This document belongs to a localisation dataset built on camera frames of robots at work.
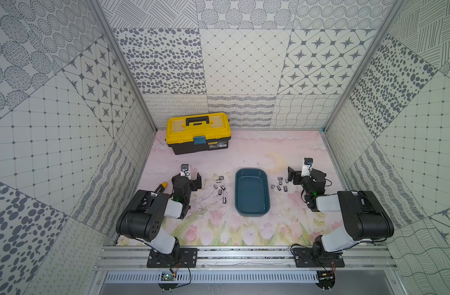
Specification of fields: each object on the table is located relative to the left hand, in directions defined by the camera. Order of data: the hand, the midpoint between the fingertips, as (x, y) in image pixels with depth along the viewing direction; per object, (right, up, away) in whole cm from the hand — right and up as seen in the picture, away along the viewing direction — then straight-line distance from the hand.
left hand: (187, 172), depth 93 cm
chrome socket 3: (+18, -8, +1) cm, 20 cm away
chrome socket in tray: (+44, -8, +2) cm, 45 cm away
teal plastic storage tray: (+33, -10, 0) cm, 35 cm away
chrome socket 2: (+14, -8, +2) cm, 16 cm away
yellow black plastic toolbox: (+5, +21, +4) cm, 22 cm away
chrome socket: (+17, -4, +5) cm, 18 cm away
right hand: (+58, +1, +2) cm, 58 cm away
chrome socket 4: (+17, -10, -1) cm, 19 cm away
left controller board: (-3, -38, -22) cm, 44 cm away
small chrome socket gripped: (+49, -4, +5) cm, 50 cm away
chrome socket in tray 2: (+47, -8, 0) cm, 48 cm away
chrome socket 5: (+50, -4, -3) cm, 51 cm away
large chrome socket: (+51, -9, 0) cm, 51 cm away
